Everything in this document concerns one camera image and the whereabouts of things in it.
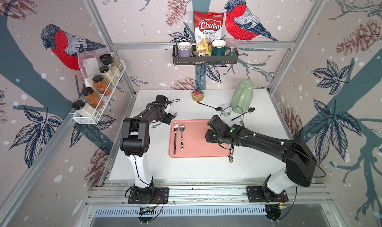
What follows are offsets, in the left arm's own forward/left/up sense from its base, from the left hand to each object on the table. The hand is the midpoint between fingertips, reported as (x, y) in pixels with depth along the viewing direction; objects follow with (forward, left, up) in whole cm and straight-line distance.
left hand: (168, 115), depth 100 cm
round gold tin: (+20, -21, -1) cm, 29 cm away
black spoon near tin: (+9, -36, -4) cm, 37 cm away
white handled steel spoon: (-8, -10, -3) cm, 13 cm away
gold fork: (-27, -41, -4) cm, 49 cm away
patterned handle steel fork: (-7, -5, -5) cm, 10 cm away
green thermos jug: (+3, -48, +16) cm, 51 cm away
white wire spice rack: (-22, +26, +27) cm, 44 cm away
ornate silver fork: (-6, +10, -5) cm, 12 cm away
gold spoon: (-28, -40, -5) cm, 49 cm away
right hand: (-18, -26, +5) cm, 32 cm away
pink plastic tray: (-16, -14, -4) cm, 21 cm away
